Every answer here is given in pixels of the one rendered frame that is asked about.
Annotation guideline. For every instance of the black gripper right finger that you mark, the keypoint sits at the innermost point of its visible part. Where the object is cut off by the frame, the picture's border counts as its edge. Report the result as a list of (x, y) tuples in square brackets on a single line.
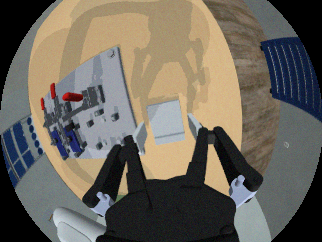
[(244, 180)]

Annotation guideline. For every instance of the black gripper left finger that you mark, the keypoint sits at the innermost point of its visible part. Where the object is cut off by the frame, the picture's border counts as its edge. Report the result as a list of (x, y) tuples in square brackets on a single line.
[(103, 193)]

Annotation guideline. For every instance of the toggle clamp with red handle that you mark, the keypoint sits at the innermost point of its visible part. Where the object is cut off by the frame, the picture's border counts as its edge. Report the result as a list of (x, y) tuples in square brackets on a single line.
[(48, 122), (57, 111), (94, 96)]

